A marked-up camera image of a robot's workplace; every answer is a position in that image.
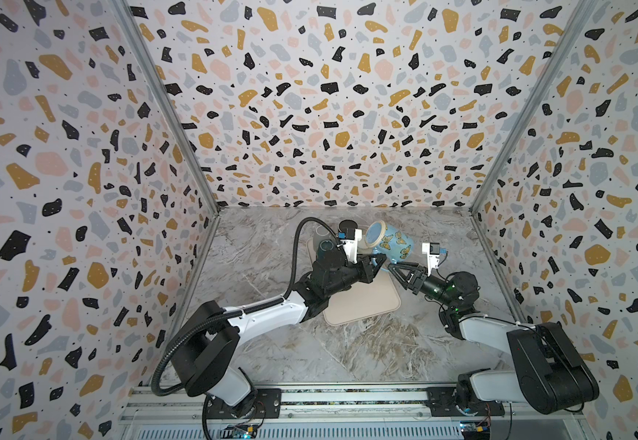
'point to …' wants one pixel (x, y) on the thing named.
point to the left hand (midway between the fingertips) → (390, 258)
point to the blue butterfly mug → (387, 240)
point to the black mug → (348, 227)
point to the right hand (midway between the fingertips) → (393, 269)
